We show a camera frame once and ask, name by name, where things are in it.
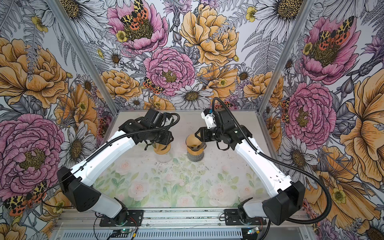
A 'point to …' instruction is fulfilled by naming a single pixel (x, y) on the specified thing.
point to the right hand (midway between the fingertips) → (199, 139)
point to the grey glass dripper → (202, 146)
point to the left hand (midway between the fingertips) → (168, 142)
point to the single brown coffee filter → (192, 140)
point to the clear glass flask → (164, 158)
